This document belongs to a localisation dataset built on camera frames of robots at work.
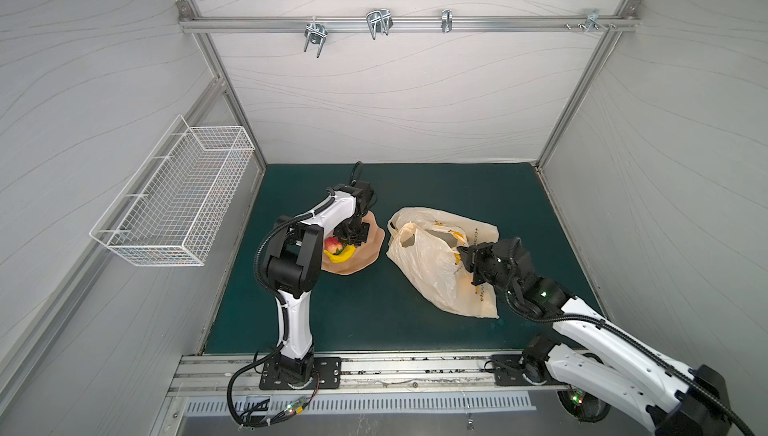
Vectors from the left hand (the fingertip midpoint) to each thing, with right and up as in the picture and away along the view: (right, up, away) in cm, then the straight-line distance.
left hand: (356, 238), depth 95 cm
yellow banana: (-2, -4, -6) cm, 8 cm away
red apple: (-7, -2, -3) cm, 8 cm away
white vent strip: (+30, -36, -24) cm, 52 cm away
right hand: (+29, +3, -18) cm, 34 cm away
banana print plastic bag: (+20, +2, -20) cm, 28 cm away
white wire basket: (-40, +11, -26) cm, 49 cm away
